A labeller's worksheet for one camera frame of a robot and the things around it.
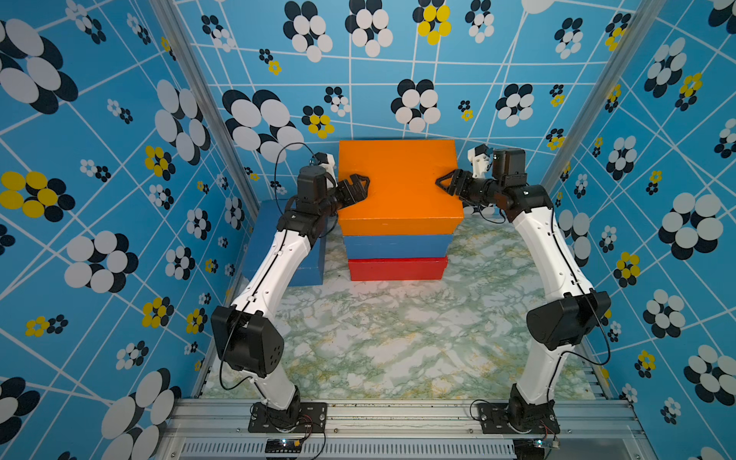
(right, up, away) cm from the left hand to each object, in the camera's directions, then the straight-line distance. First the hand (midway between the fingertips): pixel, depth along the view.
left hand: (364, 180), depth 77 cm
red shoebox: (+12, -26, +20) cm, 35 cm away
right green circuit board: (+42, -67, -7) cm, 80 cm away
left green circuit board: (-20, -69, -4) cm, 72 cm away
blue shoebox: (+11, -18, +12) cm, 25 cm away
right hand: (+23, 0, +2) cm, 23 cm away
